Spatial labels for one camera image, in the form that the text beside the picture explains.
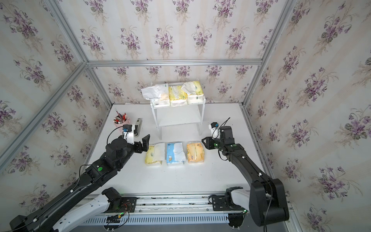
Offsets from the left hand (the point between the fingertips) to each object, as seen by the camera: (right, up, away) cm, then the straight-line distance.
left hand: (143, 135), depth 72 cm
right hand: (+34, -5, +14) cm, 38 cm away
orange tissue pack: (+28, -13, +18) cm, 35 cm away
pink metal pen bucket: (-23, +7, +25) cm, 35 cm away
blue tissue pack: (+15, -13, +14) cm, 24 cm away
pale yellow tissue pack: (+3, -14, +17) cm, 22 cm away
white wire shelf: (+21, +10, +19) cm, 30 cm away
